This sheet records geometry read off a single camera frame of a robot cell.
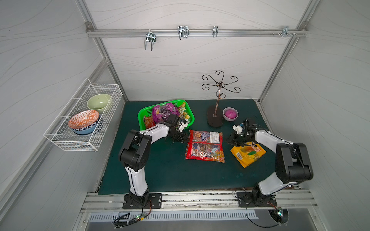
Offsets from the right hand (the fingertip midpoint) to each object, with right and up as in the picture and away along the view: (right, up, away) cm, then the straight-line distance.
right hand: (226, 140), depth 92 cm
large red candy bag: (-14, -3, -2) cm, 14 cm away
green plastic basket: (-54, +18, +13) cm, 59 cm away
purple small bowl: (+6, +17, +13) cm, 22 cm away
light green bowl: (-72, +23, -19) cm, 78 cm away
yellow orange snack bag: (+12, -7, -7) cm, 15 cm away
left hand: (-26, 0, +1) cm, 26 cm away
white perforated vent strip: (-68, -34, -22) cm, 79 cm away
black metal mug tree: (-5, +17, +16) cm, 24 cm away
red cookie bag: (-53, +11, +10) cm, 55 cm away
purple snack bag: (-44, +17, +7) cm, 48 cm away
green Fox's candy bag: (-28, +16, +9) cm, 34 cm away
